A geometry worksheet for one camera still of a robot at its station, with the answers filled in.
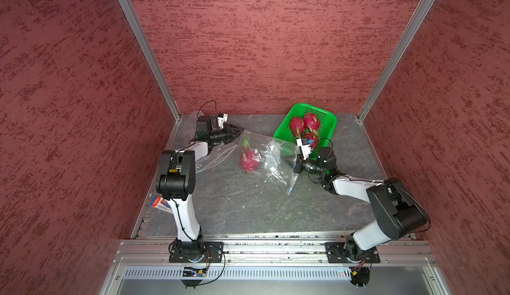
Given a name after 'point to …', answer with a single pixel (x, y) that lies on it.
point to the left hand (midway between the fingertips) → (243, 132)
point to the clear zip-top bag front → (217, 153)
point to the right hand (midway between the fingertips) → (282, 161)
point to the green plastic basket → (328, 122)
